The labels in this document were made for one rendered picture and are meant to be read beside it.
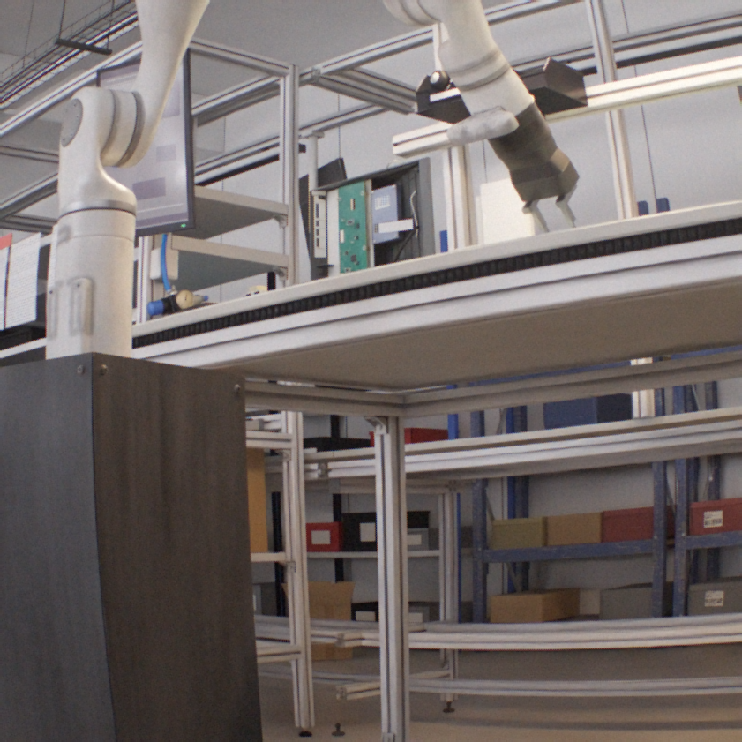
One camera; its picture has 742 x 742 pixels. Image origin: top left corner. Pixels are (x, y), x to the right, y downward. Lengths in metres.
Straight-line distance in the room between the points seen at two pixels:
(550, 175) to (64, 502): 0.66
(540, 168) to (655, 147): 4.98
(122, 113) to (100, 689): 0.62
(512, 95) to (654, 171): 4.99
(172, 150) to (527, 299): 1.86
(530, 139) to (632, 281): 0.21
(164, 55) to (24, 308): 2.70
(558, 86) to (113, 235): 1.19
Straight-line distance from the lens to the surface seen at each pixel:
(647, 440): 3.00
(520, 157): 1.35
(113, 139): 1.29
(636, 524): 5.66
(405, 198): 1.80
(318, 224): 1.88
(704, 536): 5.42
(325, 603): 6.05
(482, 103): 1.33
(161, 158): 3.09
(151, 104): 1.31
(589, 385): 2.29
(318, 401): 2.37
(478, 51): 1.31
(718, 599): 5.40
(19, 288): 3.97
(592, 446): 3.09
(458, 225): 2.52
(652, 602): 5.56
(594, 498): 6.32
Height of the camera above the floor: 0.69
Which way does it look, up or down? 7 degrees up
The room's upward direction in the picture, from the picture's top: 2 degrees counter-clockwise
